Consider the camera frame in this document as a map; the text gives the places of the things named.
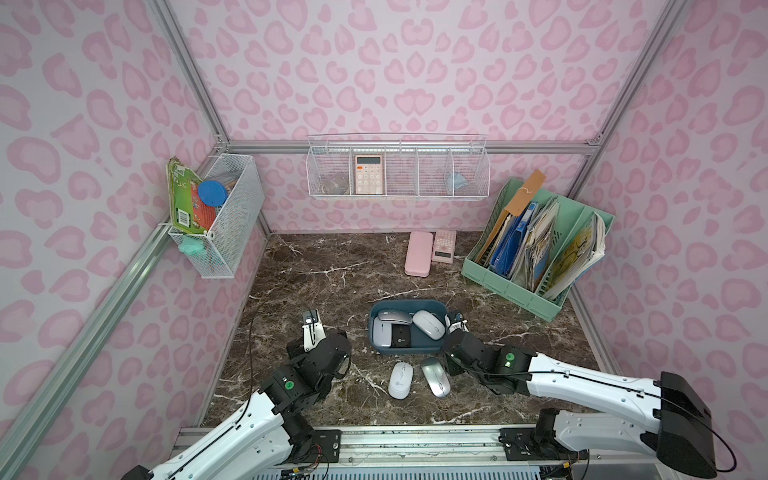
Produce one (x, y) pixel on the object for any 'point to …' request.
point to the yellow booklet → (589, 251)
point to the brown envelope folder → (515, 207)
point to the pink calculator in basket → (368, 174)
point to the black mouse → (400, 335)
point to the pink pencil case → (419, 254)
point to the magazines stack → (533, 263)
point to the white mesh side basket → (217, 254)
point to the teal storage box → (382, 305)
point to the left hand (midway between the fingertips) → (324, 330)
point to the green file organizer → (570, 225)
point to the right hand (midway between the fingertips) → (445, 349)
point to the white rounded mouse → (429, 324)
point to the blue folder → (509, 245)
